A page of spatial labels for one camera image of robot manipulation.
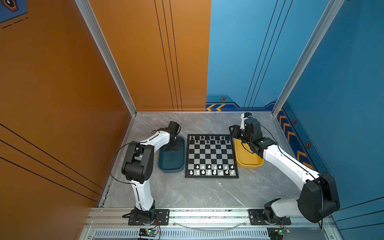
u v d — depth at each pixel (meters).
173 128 0.80
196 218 0.76
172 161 0.95
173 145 0.81
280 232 0.69
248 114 0.74
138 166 0.51
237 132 0.74
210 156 0.94
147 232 0.71
